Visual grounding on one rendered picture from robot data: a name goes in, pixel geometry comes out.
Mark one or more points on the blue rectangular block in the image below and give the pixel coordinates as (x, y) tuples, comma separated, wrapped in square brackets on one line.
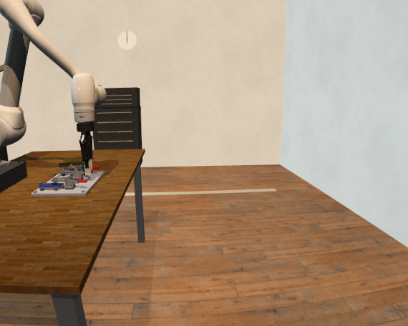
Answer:
[(51, 186)]

